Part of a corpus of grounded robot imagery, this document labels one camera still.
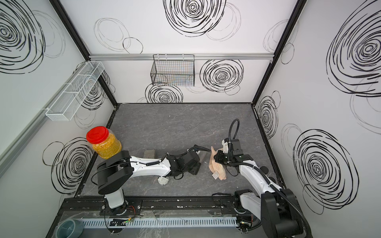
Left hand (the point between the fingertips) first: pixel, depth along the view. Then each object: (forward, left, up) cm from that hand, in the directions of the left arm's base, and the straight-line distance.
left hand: (198, 164), depth 86 cm
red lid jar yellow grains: (+5, +52, +11) cm, 54 cm away
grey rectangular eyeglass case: (+5, +30, 0) cm, 30 cm away
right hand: (+3, -10, +3) cm, 11 cm away
